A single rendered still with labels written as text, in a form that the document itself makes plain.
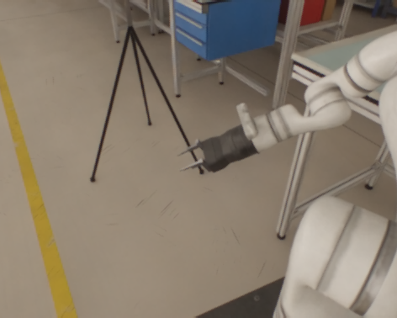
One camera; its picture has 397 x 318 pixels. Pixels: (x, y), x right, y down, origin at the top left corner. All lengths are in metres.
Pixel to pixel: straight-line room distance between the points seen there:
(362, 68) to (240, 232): 1.29
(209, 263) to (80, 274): 0.62
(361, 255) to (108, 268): 1.48
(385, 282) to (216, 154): 0.48
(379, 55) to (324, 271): 0.41
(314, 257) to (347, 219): 0.04
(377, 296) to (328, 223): 0.07
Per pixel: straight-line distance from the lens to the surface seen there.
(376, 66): 0.63
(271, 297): 0.63
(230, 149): 0.70
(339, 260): 0.31
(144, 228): 1.80
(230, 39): 2.22
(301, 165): 1.40
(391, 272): 0.31
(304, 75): 1.12
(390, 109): 0.40
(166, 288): 1.60
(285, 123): 0.69
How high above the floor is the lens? 1.41
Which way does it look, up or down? 40 degrees down
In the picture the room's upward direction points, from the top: straight up
